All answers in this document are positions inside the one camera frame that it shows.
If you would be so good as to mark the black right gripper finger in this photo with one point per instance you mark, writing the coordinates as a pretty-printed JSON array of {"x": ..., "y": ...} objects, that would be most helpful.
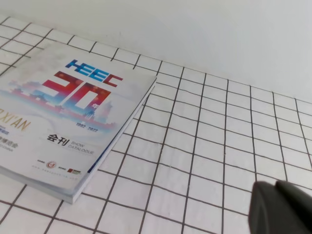
[{"x": 281, "y": 208}]

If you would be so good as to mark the white show catalogue book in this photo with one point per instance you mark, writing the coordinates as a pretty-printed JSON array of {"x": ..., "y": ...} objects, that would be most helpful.
[{"x": 61, "y": 113}]

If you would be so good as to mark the white black-grid tablecloth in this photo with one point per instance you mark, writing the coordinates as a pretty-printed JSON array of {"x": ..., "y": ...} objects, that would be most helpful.
[{"x": 185, "y": 165}]

